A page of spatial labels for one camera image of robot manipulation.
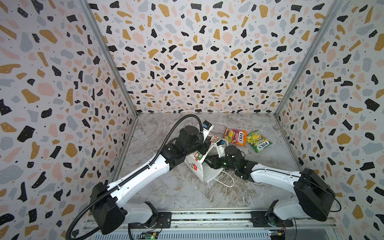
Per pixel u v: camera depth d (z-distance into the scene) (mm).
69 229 337
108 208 374
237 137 1051
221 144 758
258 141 1010
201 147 645
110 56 870
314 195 433
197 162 733
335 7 716
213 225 731
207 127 615
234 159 639
